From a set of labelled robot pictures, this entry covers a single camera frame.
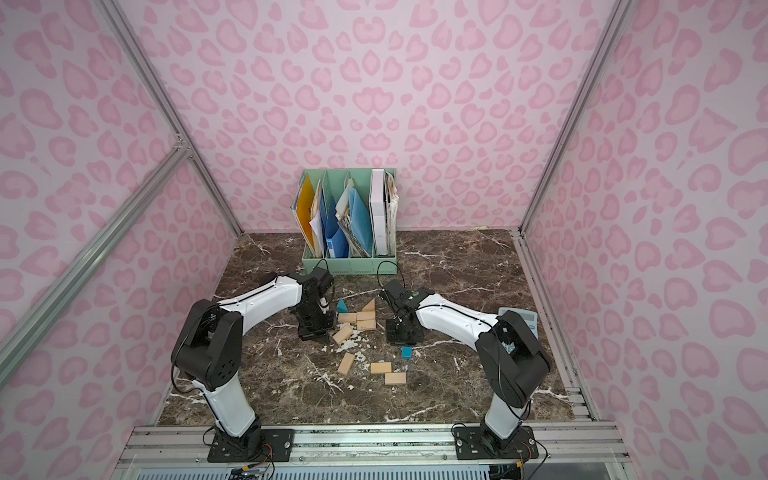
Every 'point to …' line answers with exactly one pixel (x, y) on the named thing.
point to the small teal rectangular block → (406, 352)
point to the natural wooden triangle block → (370, 307)
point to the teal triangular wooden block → (342, 307)
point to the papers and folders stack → (337, 222)
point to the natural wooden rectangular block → (347, 317)
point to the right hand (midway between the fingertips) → (393, 342)
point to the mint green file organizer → (350, 266)
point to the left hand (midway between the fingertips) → (333, 337)
